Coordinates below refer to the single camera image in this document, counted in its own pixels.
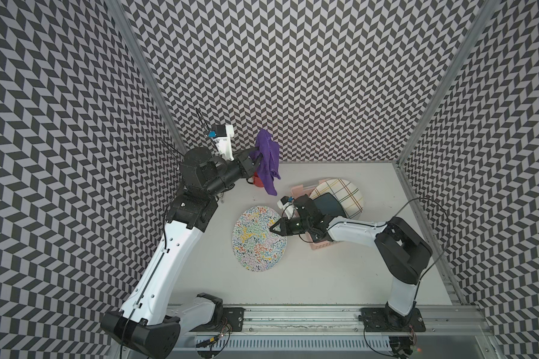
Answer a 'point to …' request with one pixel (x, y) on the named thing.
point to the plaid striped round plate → (348, 194)
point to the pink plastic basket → (298, 191)
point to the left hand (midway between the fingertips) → (265, 152)
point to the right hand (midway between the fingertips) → (272, 231)
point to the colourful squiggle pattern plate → (255, 245)
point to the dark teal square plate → (329, 205)
